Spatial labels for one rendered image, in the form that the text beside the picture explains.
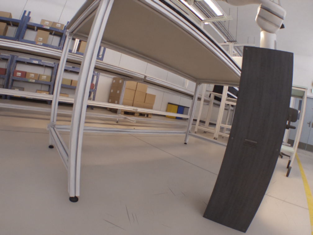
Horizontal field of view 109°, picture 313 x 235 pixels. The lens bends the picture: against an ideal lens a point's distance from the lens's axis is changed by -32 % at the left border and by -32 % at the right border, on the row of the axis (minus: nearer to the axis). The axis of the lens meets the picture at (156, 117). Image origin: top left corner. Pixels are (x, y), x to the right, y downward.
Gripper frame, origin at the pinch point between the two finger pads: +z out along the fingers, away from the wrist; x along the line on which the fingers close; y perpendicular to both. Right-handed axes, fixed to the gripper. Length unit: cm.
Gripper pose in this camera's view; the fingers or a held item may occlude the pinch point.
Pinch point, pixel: (182, 0)
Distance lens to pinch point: 112.9
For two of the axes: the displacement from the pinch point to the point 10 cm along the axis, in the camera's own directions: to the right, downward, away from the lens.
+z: -2.0, -5.0, 8.4
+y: 9.1, -4.2, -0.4
